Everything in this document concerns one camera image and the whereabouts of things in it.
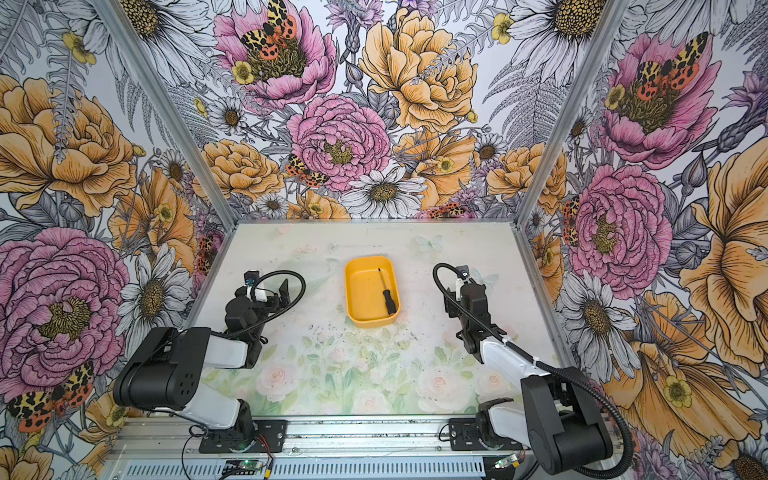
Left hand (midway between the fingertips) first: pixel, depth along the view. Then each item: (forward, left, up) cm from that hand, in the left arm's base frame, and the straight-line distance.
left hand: (273, 287), depth 93 cm
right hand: (-4, -57, +1) cm, 57 cm away
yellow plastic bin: (-2, -28, -4) cm, 28 cm away
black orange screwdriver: (-3, -36, -6) cm, 36 cm away
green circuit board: (-44, -3, -8) cm, 45 cm away
